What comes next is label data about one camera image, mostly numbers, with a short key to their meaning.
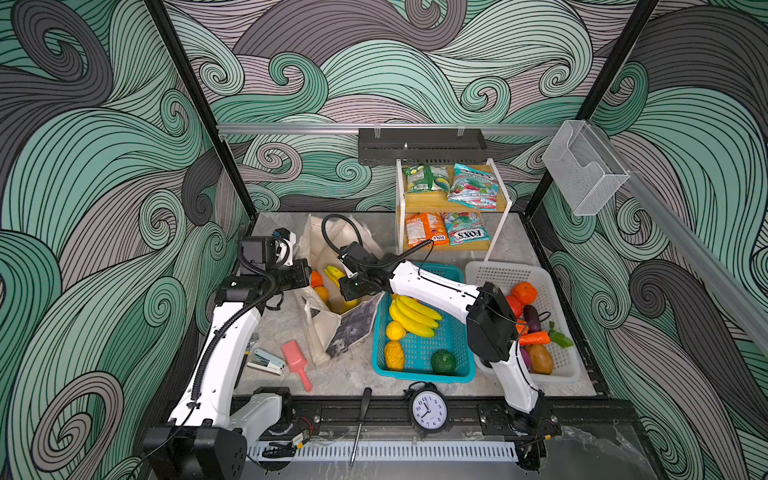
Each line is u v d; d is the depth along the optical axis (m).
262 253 0.55
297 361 0.80
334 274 0.85
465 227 0.92
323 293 0.92
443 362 0.78
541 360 0.78
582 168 0.79
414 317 0.88
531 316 0.88
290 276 0.65
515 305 0.88
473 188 0.76
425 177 0.78
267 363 0.80
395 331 0.85
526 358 0.80
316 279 0.95
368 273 0.66
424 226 0.92
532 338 0.78
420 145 0.97
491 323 0.50
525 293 0.90
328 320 0.69
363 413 0.74
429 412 0.73
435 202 0.78
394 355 0.80
